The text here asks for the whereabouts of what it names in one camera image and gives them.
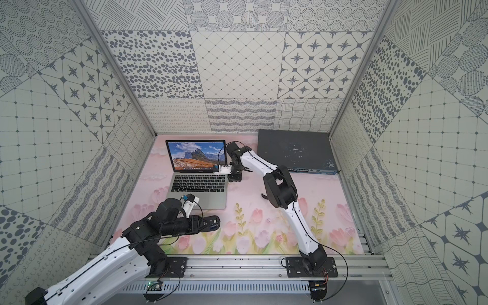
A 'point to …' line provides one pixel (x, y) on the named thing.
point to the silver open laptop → (192, 162)
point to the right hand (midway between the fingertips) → (235, 177)
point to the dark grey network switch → (305, 152)
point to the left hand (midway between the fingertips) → (207, 218)
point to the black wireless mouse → (210, 223)
